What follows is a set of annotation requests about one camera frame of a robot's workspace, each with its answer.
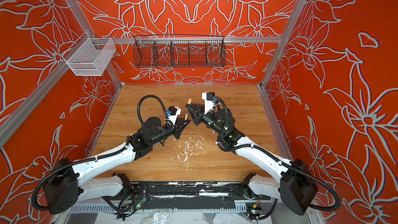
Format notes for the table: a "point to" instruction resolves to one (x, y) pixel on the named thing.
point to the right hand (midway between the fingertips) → (185, 105)
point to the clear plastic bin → (89, 56)
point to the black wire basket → (154, 51)
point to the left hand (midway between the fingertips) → (189, 118)
